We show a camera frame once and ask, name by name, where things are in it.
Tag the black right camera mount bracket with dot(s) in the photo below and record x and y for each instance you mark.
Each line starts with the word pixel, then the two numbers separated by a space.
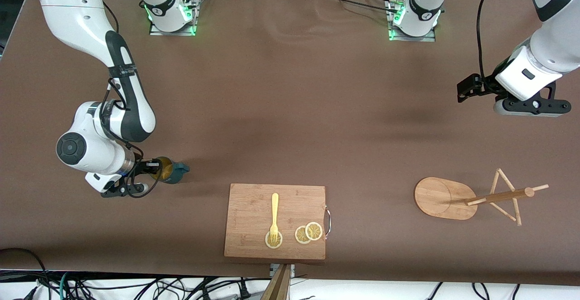
pixel 118 190

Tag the small metal bracket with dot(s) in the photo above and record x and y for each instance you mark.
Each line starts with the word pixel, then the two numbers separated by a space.
pixel 292 270

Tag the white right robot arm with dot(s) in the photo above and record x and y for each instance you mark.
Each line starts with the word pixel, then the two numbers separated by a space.
pixel 72 10

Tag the yellow plastic fork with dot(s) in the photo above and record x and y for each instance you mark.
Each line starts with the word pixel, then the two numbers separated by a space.
pixel 274 209

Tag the bamboo cutting board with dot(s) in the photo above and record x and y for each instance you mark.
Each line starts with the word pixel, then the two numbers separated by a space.
pixel 253 209

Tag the black power plug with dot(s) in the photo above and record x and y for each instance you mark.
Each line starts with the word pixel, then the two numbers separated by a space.
pixel 244 291

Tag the dark teal ribbed cup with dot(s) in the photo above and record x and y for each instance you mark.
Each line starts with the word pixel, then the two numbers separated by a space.
pixel 177 173

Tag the brown table cover mat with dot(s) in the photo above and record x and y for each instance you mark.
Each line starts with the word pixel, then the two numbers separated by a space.
pixel 272 109

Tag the wooden cup rack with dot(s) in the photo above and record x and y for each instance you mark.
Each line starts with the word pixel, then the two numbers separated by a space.
pixel 439 198

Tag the wooden post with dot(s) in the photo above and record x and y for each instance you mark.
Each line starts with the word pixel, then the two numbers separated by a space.
pixel 278 286

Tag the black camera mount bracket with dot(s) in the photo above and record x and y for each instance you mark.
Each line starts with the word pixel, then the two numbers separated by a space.
pixel 543 106
pixel 118 190

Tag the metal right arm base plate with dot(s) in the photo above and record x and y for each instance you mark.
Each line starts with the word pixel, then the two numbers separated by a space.
pixel 158 31

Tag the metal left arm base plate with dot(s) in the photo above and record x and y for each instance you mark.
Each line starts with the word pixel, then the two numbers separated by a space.
pixel 410 38

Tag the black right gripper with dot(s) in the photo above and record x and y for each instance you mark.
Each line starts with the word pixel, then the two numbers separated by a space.
pixel 143 167

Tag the lemon slice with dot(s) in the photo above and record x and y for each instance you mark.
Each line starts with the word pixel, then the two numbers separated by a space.
pixel 314 231
pixel 300 235
pixel 279 242

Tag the black left camera mount bracket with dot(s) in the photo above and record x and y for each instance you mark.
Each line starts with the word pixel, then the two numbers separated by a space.
pixel 543 106

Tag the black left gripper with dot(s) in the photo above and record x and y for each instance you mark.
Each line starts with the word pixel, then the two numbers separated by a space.
pixel 485 84

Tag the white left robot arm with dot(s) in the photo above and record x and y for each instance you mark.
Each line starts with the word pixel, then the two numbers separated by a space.
pixel 553 50

